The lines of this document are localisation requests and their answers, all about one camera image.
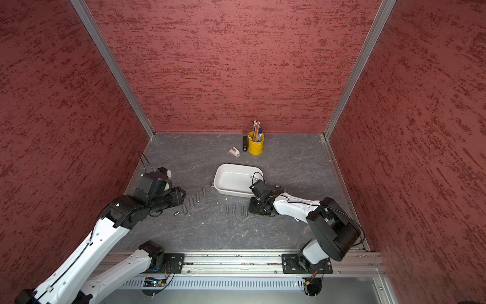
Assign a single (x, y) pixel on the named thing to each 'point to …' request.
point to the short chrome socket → (211, 184)
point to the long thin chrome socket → (227, 209)
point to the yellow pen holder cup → (255, 148)
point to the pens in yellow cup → (257, 132)
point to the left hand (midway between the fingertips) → (180, 199)
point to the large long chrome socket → (197, 197)
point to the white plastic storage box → (235, 180)
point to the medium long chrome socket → (204, 191)
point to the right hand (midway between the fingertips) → (252, 213)
